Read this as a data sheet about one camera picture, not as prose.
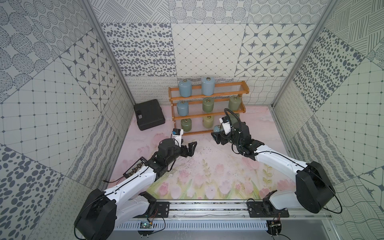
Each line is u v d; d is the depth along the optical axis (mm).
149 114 1093
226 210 762
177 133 702
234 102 933
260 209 731
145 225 716
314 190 419
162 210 734
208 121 1011
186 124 991
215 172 875
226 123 733
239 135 640
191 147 732
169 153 621
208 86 825
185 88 822
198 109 924
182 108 904
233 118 1009
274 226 731
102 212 397
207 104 924
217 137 760
